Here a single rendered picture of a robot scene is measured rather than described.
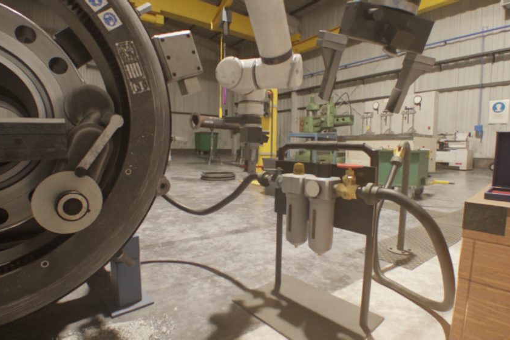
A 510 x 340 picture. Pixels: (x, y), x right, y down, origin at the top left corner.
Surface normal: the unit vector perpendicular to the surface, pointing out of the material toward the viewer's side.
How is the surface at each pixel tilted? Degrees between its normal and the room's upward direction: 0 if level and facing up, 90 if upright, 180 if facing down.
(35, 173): 90
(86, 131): 90
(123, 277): 90
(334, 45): 113
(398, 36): 135
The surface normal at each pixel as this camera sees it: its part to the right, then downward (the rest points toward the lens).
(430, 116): -0.90, 0.02
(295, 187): -0.74, 0.04
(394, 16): 0.09, 0.47
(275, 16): 0.47, 0.59
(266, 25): -0.16, 0.79
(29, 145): 0.67, 0.07
